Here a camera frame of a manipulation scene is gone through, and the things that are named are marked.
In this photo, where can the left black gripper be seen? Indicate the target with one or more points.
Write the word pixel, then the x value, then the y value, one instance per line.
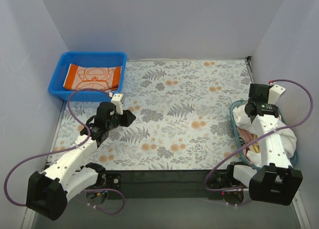
pixel 122 118

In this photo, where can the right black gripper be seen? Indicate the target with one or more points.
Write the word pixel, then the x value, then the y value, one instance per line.
pixel 259 91

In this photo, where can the orange cartoon towel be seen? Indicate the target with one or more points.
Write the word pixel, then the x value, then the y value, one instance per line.
pixel 101 78

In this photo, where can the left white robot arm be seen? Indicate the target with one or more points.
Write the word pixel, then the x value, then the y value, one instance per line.
pixel 62 169

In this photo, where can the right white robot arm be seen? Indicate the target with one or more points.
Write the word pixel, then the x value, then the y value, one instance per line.
pixel 271 164

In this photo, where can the teal laundry basket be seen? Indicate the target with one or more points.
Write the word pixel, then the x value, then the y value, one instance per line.
pixel 240 142

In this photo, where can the white towel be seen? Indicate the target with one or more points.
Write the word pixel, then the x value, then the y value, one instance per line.
pixel 246 132

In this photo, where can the yellow striped towel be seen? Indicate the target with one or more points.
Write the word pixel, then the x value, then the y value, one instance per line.
pixel 255 147

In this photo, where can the floral table mat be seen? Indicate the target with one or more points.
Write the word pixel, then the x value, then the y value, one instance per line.
pixel 182 116

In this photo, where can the blue plastic bin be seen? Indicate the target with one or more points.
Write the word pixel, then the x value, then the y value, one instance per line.
pixel 86 59

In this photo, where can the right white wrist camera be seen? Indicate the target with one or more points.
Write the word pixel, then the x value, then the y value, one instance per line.
pixel 275 93

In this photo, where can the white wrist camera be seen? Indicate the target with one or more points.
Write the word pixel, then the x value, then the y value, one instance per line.
pixel 275 93
pixel 117 99

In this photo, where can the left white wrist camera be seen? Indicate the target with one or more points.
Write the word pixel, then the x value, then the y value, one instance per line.
pixel 117 99

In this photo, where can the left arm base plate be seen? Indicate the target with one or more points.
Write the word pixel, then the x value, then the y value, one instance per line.
pixel 111 180

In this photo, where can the aluminium frame rail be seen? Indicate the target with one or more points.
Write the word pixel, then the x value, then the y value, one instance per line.
pixel 155 184

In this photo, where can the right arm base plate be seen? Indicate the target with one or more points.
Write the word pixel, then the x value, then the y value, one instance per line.
pixel 221 181

